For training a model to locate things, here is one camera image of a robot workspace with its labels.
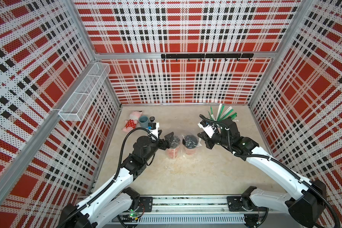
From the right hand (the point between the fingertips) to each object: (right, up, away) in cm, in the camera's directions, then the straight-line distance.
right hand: (201, 134), depth 75 cm
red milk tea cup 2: (-6, -5, +2) cm, 8 cm away
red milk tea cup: (-15, -11, +7) cm, 20 cm away
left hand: (-17, +1, +1) cm, 17 cm away
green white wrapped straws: (+17, +11, +21) cm, 30 cm away
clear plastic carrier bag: (-9, -16, +16) cm, 24 cm away
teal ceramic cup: (-39, +7, +31) cm, 50 cm away
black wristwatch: (-34, +8, +36) cm, 50 cm away
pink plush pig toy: (-47, +4, +26) cm, 54 cm away
